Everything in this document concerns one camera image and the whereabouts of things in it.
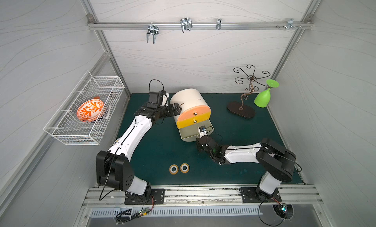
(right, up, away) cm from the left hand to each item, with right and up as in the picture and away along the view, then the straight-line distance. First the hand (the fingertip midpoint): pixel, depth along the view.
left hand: (175, 109), depth 83 cm
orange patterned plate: (-38, 0, -16) cm, 41 cm away
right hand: (+13, -18, +7) cm, 23 cm away
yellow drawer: (+10, -6, +5) cm, 13 cm away
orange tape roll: (-1, -34, 0) cm, 34 cm away
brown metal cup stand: (+47, 0, +26) cm, 54 cm away
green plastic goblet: (+53, +7, +5) cm, 54 cm away
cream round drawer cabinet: (+7, +7, +8) cm, 13 cm away
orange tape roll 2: (+5, -33, 0) cm, 34 cm away
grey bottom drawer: (+10, -14, +7) cm, 19 cm away
